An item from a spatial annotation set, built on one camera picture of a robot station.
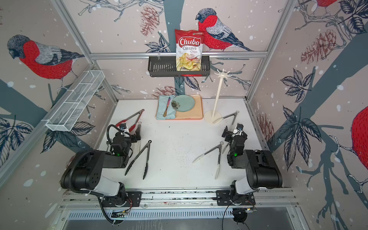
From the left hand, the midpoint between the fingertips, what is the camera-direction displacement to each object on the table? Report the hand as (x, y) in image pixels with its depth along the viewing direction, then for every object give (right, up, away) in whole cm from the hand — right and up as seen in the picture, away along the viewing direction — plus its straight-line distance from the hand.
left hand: (133, 125), depth 91 cm
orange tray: (+43, +7, +20) cm, 48 cm away
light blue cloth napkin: (+15, +17, +27) cm, 35 cm away
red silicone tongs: (-5, -3, +9) cm, 10 cm away
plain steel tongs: (+73, +6, +19) cm, 76 cm away
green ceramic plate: (+35, +17, +28) cm, 47 cm away
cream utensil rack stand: (+55, +5, +16) cm, 58 cm away
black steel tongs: (+9, -15, +2) cm, 17 cm away
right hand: (+66, -1, 0) cm, 66 cm away
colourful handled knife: (+18, +7, +20) cm, 27 cm away
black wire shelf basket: (+21, +40, +4) cm, 45 cm away
